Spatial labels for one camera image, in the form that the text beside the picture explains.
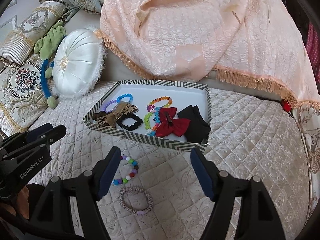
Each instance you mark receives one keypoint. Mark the black scrunchie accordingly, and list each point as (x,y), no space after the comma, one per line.
(129,122)

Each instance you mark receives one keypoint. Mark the hanging clothes background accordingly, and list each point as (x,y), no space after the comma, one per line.
(312,47)

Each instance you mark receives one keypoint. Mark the red satin hair bow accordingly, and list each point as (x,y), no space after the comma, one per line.
(169,124)

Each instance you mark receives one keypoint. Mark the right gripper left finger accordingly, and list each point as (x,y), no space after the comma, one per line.
(104,171)

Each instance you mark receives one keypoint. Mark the black fabric hair accessory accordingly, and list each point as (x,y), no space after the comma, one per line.
(198,130)

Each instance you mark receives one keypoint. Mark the small red object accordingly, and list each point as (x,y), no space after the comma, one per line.
(285,105)

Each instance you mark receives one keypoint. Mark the leopard print hair bow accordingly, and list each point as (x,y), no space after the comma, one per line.
(121,108)

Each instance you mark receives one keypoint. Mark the pink fringed blanket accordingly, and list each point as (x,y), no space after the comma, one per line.
(249,43)

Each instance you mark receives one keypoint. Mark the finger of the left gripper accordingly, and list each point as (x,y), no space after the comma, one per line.
(48,134)

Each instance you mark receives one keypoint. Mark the quilted cream bedspread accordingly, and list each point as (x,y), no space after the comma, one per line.
(249,137)

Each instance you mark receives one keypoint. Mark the green blue plush toy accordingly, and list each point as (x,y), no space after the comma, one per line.
(46,47)

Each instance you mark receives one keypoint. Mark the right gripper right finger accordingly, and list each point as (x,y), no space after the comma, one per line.
(207,174)

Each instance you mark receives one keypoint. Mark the floral embroidered square pillow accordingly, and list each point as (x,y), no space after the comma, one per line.
(22,98)

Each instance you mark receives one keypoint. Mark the striped white tray box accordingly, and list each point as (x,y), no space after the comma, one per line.
(149,96)

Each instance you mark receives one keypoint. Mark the beige striped bolster pillow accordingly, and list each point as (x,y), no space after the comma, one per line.
(20,42)

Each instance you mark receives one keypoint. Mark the person's left hand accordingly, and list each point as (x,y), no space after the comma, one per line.
(20,205)

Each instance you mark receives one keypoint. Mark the brown scrunchie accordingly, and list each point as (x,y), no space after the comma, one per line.
(95,116)

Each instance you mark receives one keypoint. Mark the round white satin cushion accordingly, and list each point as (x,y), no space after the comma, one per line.
(78,63)

